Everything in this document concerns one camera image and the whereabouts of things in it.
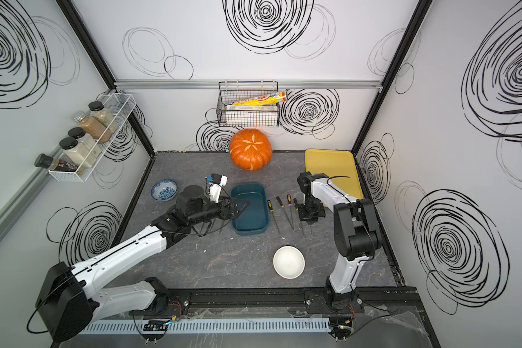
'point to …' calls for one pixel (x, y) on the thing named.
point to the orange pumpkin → (251, 150)
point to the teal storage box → (254, 220)
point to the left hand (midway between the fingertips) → (242, 201)
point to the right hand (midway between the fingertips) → (310, 222)
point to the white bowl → (288, 262)
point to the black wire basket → (249, 116)
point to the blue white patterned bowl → (164, 190)
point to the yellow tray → (341, 167)
